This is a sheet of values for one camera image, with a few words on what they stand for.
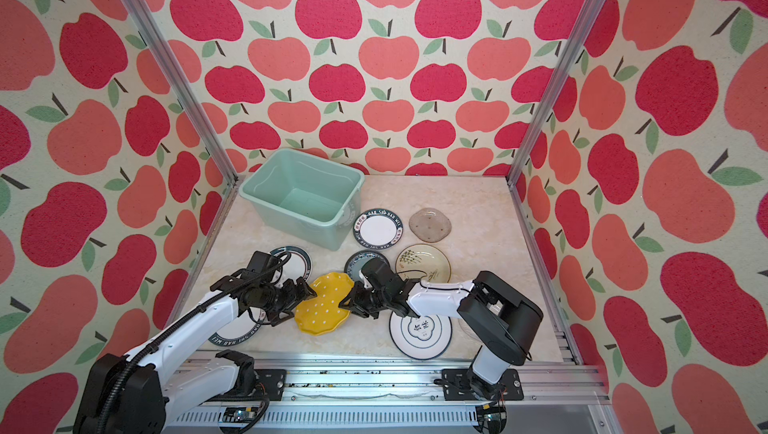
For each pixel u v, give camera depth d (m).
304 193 1.14
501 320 0.45
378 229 1.05
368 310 0.75
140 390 0.40
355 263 0.96
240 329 0.82
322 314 0.83
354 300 0.74
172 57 0.87
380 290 0.69
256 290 0.63
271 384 0.75
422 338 0.82
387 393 0.74
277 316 0.77
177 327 0.48
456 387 0.73
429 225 1.07
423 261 0.96
